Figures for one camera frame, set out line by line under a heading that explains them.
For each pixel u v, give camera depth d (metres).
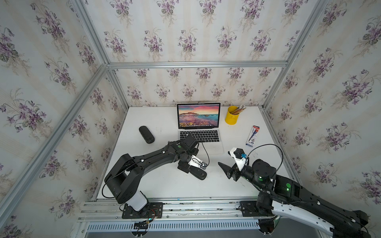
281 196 0.48
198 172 0.84
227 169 0.58
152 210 0.72
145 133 1.02
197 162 0.72
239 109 0.98
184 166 0.75
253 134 1.01
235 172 0.57
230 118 1.05
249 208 0.74
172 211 0.75
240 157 0.54
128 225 0.70
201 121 1.03
